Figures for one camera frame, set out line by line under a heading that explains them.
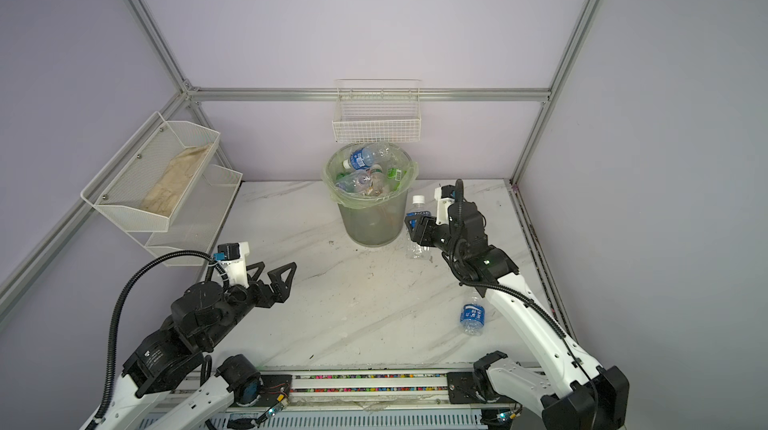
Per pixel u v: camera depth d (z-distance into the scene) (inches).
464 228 20.7
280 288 23.1
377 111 37.6
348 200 31.1
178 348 18.1
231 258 21.3
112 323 18.0
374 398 28.9
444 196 25.9
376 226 36.4
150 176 31.1
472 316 31.5
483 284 19.8
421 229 25.3
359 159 34.8
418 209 28.7
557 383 15.2
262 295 22.2
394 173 34.8
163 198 29.5
